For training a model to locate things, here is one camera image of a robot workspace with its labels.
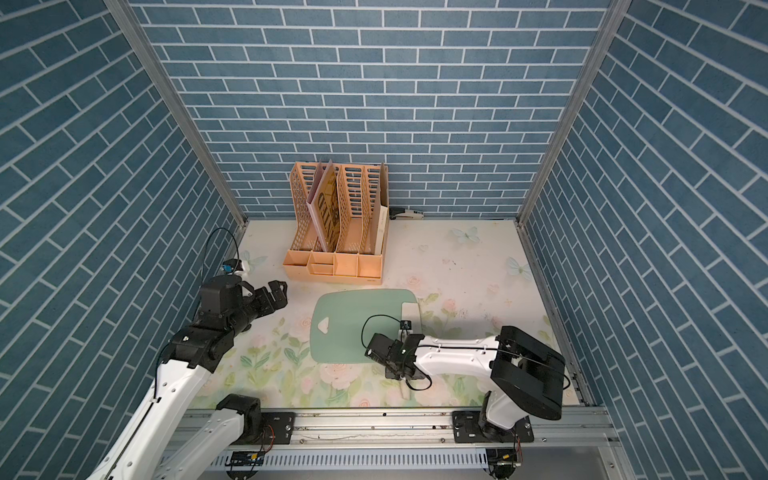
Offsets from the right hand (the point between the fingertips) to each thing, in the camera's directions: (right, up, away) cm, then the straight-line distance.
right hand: (397, 372), depth 84 cm
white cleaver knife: (+4, +15, +10) cm, 18 cm away
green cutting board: (-17, +11, +10) cm, 23 cm away
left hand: (-30, +25, -8) cm, 40 cm away
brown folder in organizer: (-23, +49, +7) cm, 54 cm away
